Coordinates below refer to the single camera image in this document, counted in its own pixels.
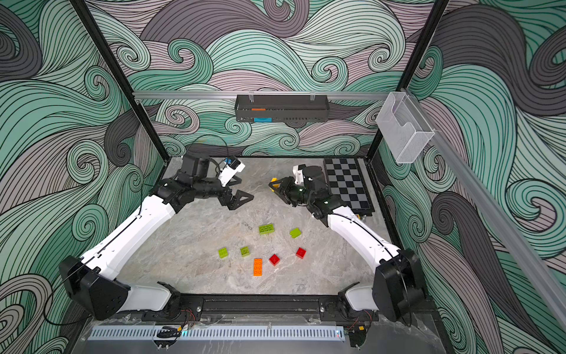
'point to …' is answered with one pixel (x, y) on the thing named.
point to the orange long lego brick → (258, 267)
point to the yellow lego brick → (276, 185)
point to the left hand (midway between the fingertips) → (244, 186)
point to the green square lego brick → (295, 233)
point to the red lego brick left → (274, 259)
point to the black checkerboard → (346, 182)
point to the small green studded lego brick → (222, 253)
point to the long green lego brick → (266, 228)
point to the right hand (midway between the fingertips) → (272, 186)
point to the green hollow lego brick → (245, 251)
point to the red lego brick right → (301, 253)
